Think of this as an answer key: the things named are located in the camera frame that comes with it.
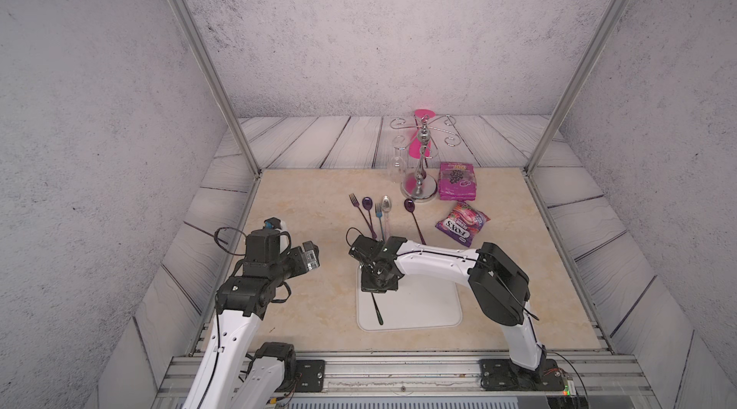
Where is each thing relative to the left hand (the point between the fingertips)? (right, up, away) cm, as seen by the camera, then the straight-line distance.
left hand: (308, 252), depth 76 cm
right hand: (+15, -14, +10) cm, 23 cm away
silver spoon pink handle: (+21, +11, +32) cm, 40 cm away
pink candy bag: (+48, +5, +26) cm, 55 cm away
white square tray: (+31, -17, +10) cm, 37 cm away
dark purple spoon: (+30, +11, +32) cm, 46 cm away
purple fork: (+10, +11, +35) cm, 38 cm away
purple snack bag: (+48, +19, +32) cm, 61 cm away
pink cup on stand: (+33, +33, +18) cm, 50 cm away
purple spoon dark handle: (+15, +11, +32) cm, 37 cm away
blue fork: (+19, +8, +32) cm, 38 cm away
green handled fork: (+19, -20, +7) cm, 28 cm away
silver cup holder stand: (+36, +18, +40) cm, 56 cm away
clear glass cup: (+26, +24, +24) cm, 43 cm away
